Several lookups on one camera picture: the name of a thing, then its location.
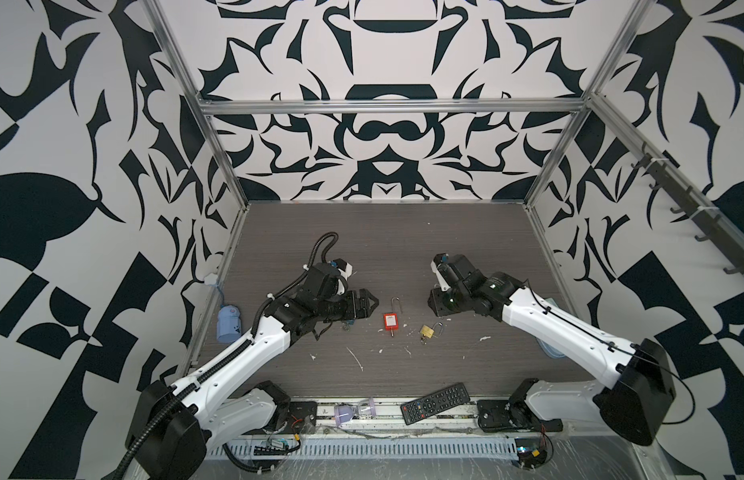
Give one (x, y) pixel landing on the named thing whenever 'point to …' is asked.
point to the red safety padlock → (390, 319)
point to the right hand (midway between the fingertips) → (433, 300)
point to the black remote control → (434, 403)
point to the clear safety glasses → (343, 413)
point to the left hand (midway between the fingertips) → (369, 299)
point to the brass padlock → (429, 331)
